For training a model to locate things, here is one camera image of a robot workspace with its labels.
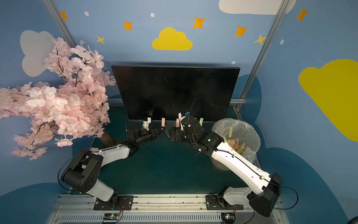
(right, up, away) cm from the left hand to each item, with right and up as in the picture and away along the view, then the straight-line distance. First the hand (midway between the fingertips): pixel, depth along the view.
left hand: (165, 127), depth 84 cm
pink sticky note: (-1, +4, +2) cm, 5 cm away
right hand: (+7, 0, -13) cm, 14 cm away
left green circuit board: (-27, -46, -13) cm, 55 cm away
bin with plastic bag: (+46, -5, -2) cm, 46 cm away
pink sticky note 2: (+8, +3, +2) cm, 8 cm away
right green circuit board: (+35, -47, -11) cm, 60 cm away
